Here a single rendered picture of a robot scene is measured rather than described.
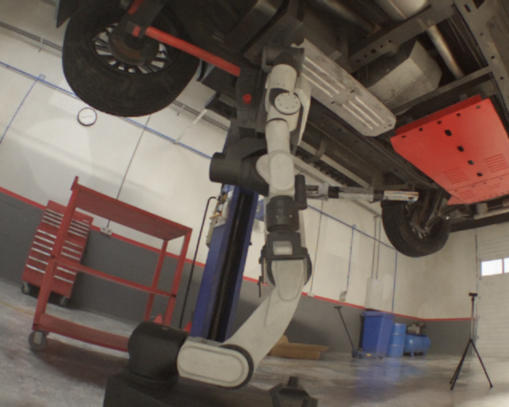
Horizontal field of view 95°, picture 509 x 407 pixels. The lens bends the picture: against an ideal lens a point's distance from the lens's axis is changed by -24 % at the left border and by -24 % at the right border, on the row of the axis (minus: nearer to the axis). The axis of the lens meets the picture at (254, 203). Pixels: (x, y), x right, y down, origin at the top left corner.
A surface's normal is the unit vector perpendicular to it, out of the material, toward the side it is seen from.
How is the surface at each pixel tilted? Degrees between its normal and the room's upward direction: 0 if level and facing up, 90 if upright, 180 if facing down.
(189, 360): 90
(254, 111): 90
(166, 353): 90
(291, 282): 90
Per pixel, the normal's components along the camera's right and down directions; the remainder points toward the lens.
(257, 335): 0.00, -0.38
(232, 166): -0.07, 0.00
